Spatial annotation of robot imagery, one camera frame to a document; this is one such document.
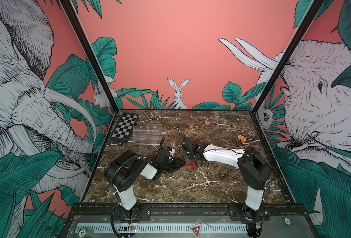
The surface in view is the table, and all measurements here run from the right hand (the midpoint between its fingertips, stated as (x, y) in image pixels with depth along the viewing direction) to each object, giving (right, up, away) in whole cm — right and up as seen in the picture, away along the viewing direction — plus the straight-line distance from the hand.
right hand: (186, 155), depth 92 cm
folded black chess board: (-45, +15, +12) cm, 49 cm away
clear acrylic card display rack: (-27, +12, +9) cm, 31 cm away
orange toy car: (+39, +9, +10) cm, 42 cm away
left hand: (0, -4, -3) cm, 5 cm away
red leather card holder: (+2, -6, -4) cm, 7 cm away
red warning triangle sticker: (+3, -31, -23) cm, 39 cm away
